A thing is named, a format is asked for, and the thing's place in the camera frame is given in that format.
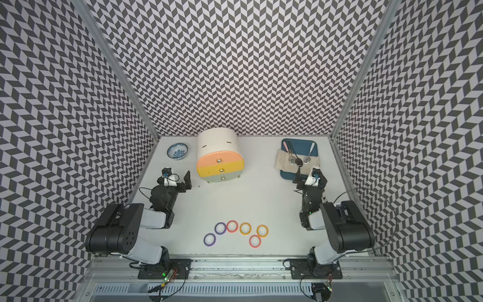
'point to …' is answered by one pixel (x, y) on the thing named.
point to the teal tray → (302, 147)
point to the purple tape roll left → (209, 240)
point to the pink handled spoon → (292, 159)
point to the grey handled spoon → (307, 160)
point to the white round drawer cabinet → (217, 139)
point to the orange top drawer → (218, 157)
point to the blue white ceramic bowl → (177, 151)
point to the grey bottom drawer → (223, 177)
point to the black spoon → (299, 161)
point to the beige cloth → (281, 162)
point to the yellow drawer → (220, 168)
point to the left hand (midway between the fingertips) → (180, 172)
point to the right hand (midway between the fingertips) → (309, 172)
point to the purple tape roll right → (220, 228)
